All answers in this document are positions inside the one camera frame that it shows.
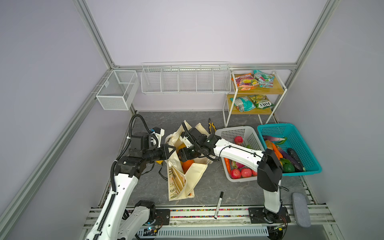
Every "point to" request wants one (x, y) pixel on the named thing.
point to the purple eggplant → (296, 166)
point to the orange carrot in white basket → (227, 162)
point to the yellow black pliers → (210, 124)
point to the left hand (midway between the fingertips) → (175, 150)
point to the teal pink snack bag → (265, 80)
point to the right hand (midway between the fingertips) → (181, 158)
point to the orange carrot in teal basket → (278, 154)
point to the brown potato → (269, 144)
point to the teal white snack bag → (243, 104)
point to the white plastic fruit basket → (251, 139)
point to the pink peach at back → (238, 140)
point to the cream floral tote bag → (182, 185)
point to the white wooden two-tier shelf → (257, 94)
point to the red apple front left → (235, 174)
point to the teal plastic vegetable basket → (295, 141)
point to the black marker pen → (218, 205)
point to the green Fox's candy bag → (261, 101)
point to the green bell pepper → (287, 166)
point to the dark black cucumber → (297, 158)
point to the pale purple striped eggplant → (272, 138)
